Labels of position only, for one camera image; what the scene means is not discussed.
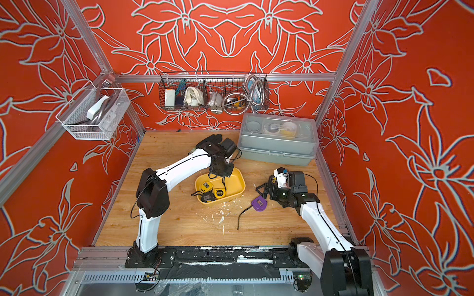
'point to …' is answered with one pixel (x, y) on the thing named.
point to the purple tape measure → (259, 204)
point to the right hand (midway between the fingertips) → (261, 190)
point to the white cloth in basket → (193, 97)
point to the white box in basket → (170, 97)
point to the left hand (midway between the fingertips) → (228, 172)
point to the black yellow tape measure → (206, 197)
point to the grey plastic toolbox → (278, 139)
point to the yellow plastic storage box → (235, 185)
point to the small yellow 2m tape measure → (220, 193)
